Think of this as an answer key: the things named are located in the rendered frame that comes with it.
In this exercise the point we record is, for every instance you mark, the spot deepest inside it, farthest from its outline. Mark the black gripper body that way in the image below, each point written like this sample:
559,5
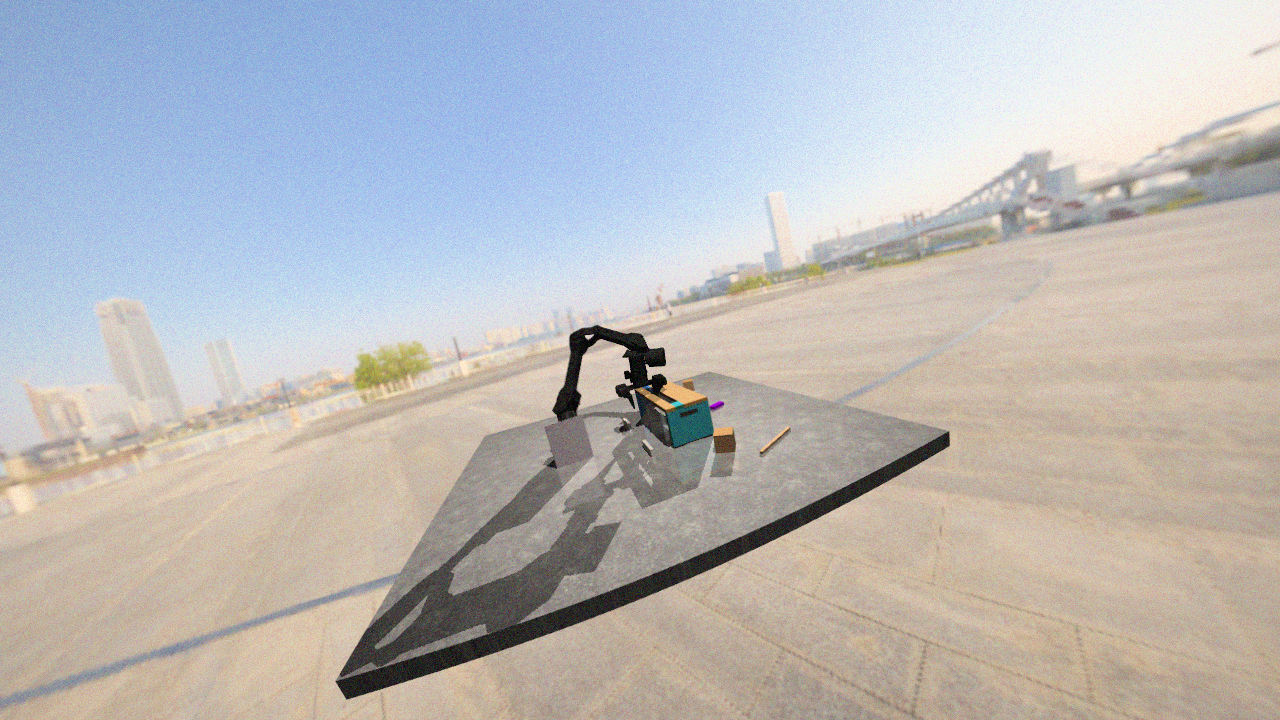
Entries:
640,379

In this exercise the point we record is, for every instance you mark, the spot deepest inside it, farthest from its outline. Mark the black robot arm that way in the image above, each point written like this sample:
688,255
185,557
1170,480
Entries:
568,398

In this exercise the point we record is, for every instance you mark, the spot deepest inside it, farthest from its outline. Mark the orange thin bar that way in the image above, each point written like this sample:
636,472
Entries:
775,440

